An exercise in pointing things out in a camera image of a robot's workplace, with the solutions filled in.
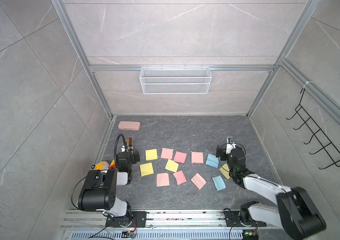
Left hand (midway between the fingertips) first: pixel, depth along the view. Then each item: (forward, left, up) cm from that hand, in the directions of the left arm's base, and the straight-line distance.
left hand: (129, 149), depth 94 cm
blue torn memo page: (-22, -55, -6) cm, 59 cm away
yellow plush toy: (-11, +13, +1) cm, 17 cm away
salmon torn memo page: (-20, -43, -6) cm, 47 cm away
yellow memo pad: (-1, -13, -7) cm, 15 cm away
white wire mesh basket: (+39, -30, +24) cm, 55 cm away
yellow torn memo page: (-9, -27, -6) cm, 30 cm away
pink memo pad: (0, -24, -7) cm, 25 cm away
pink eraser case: (+23, +3, -4) cm, 24 cm away
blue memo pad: (-8, -53, -4) cm, 54 cm away
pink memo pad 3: (-5, -44, -5) cm, 44 cm away
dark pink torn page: (-17, -32, -6) cm, 36 cm away
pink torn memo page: (-18, -21, -5) cm, 29 cm away
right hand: (-3, -62, +5) cm, 62 cm away
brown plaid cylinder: (+8, +2, -3) cm, 9 cm away
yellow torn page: (-11, -11, -5) cm, 17 cm away
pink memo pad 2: (-4, -33, -6) cm, 33 cm away
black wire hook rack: (-18, -95, +27) cm, 100 cm away
